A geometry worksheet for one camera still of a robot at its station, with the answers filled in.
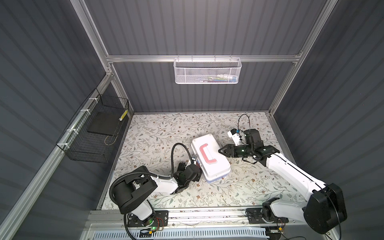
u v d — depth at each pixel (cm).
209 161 81
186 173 69
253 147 63
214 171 80
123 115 82
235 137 74
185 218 75
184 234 77
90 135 72
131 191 45
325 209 40
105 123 74
